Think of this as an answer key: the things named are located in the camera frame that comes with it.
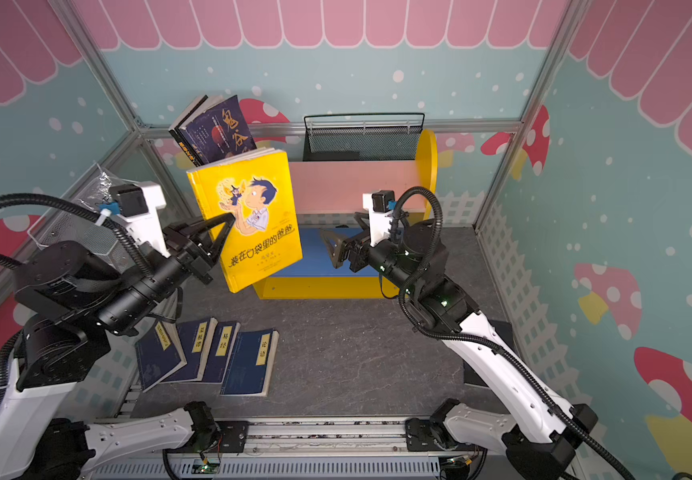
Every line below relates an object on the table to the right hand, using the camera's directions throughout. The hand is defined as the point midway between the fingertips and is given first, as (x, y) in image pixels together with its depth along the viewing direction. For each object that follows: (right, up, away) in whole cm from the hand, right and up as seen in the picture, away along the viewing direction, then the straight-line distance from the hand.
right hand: (337, 223), depth 57 cm
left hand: (-15, -1, -11) cm, 19 cm away
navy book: (-36, -33, +32) cm, 58 cm away
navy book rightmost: (-27, -37, +28) cm, 54 cm away
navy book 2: (-45, -31, +32) cm, 63 cm away
